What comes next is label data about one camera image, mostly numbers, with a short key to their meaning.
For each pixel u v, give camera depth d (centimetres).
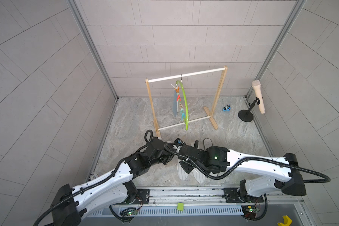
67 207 38
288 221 63
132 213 65
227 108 108
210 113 103
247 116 102
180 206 68
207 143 91
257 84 86
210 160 46
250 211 68
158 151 55
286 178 39
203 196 72
